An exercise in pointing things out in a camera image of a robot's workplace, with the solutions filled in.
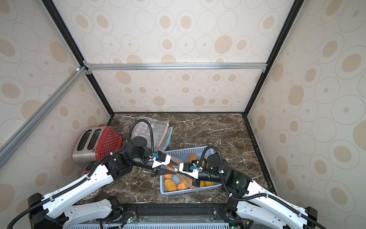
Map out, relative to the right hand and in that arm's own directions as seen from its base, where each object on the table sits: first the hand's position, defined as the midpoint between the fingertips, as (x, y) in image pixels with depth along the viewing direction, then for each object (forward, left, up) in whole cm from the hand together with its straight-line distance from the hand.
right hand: (183, 167), depth 64 cm
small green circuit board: (-18, +26, -23) cm, 39 cm away
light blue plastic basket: (0, +6, -22) cm, 23 cm away
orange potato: (-2, +8, -20) cm, 22 cm away
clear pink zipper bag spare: (+40, +22, -21) cm, 50 cm away
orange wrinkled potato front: (-2, +2, -20) cm, 20 cm away
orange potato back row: (+16, -4, -21) cm, 26 cm away
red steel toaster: (+15, +54, -7) cm, 56 cm away
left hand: (-3, +2, +3) cm, 4 cm away
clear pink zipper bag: (-5, -2, -2) cm, 6 cm away
